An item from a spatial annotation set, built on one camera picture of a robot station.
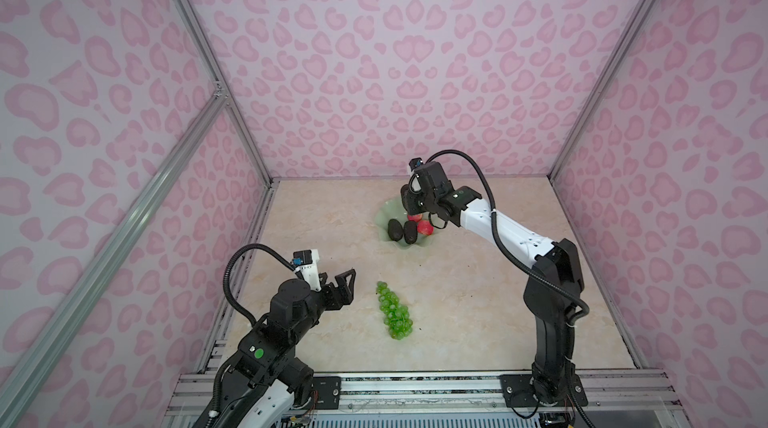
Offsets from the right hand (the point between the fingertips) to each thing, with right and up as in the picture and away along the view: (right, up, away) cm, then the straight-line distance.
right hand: (410, 194), depth 88 cm
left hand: (-17, -19, -16) cm, 30 cm away
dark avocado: (-4, -11, +13) cm, 18 cm away
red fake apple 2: (+2, -8, +14) cm, 16 cm away
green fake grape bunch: (-4, -33, -7) cm, 34 cm away
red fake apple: (+5, -10, +9) cm, 15 cm away
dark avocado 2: (+1, -12, +12) cm, 17 cm away
